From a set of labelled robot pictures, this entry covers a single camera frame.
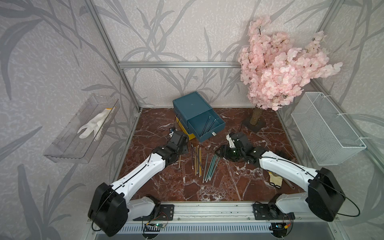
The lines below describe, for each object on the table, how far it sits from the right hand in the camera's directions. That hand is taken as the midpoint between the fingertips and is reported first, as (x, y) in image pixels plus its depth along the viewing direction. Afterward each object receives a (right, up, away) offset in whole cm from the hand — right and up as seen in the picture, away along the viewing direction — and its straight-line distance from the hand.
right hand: (217, 152), depth 82 cm
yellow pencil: (-12, -7, +9) cm, 17 cm away
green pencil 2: (-2, -11, +7) cm, 13 cm away
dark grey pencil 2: (-7, +14, +7) cm, 17 cm away
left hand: (-18, +4, +1) cm, 19 cm away
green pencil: (-6, -11, +7) cm, 14 cm away
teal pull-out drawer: (-12, +15, +5) cm, 20 cm away
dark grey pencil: (-2, +15, +9) cm, 18 cm away
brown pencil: (-22, -8, +9) cm, 25 cm away
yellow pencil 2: (-9, -8, +9) cm, 15 cm away
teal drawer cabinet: (-16, +27, +12) cm, 34 cm away
